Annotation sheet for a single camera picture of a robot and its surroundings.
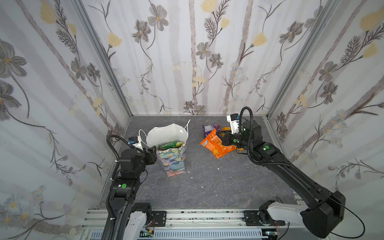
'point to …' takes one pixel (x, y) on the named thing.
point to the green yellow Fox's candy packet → (171, 144)
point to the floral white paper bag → (172, 160)
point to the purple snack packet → (207, 129)
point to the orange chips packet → (214, 143)
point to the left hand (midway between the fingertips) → (149, 143)
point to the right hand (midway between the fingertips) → (216, 130)
